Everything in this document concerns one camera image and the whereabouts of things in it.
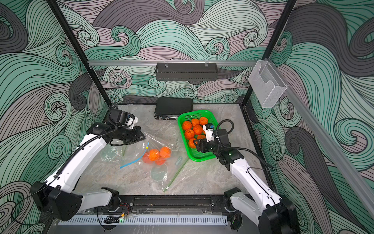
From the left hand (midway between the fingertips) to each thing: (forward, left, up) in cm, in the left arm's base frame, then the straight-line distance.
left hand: (145, 134), depth 75 cm
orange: (+22, -35, -17) cm, 45 cm away
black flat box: (+39, -9, -21) cm, 45 cm away
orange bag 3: (-7, -4, -9) cm, 13 cm away
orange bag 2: (+4, -26, -17) cm, 31 cm away
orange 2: (+15, -30, -16) cm, 37 cm away
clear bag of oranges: (-9, +6, -19) cm, 22 cm away
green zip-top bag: (-13, -10, -21) cm, 27 cm away
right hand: (0, -28, -6) cm, 29 cm away
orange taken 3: (+11, -24, -16) cm, 31 cm away
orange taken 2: (+22, -29, -17) cm, 40 cm away
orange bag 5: (-9, 0, -11) cm, 14 cm away
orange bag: (+8, -31, -16) cm, 36 cm away
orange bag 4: (-6, -11, -9) cm, 15 cm away
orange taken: (+17, -23, -16) cm, 33 cm away
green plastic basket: (0, -28, -22) cm, 36 cm away
